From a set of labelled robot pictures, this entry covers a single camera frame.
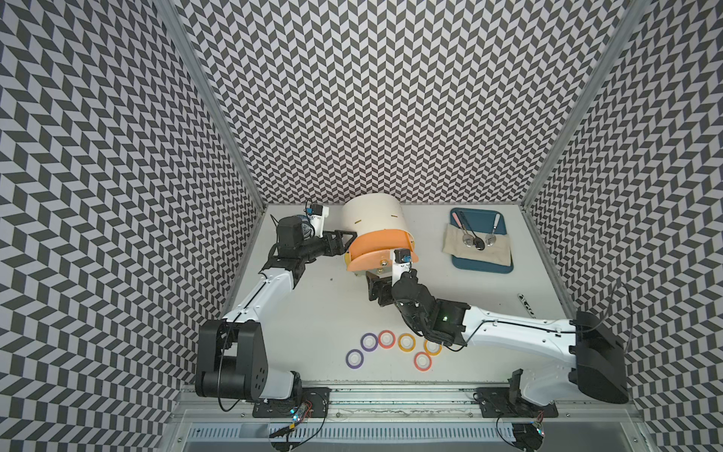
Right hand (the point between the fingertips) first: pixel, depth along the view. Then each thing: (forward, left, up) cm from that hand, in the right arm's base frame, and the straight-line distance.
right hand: (380, 275), depth 75 cm
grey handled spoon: (+26, -42, -18) cm, 53 cm away
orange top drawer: (+4, +2, +7) cm, 8 cm away
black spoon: (+25, -38, -19) cm, 49 cm away
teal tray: (+36, -41, -19) cm, 58 cm away
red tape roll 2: (-17, -12, -21) cm, 29 cm away
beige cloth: (+20, -44, -19) cm, 52 cm away
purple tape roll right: (-11, +4, -20) cm, 23 cm away
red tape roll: (-10, -2, -20) cm, 23 cm away
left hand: (+13, +9, +1) cm, 16 cm away
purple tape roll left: (-16, +8, -20) cm, 27 cm away
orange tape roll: (-12, -5, -20) cm, 23 cm away
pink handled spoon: (+26, -34, -19) cm, 46 cm away
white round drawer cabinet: (+12, 0, +5) cm, 13 cm away
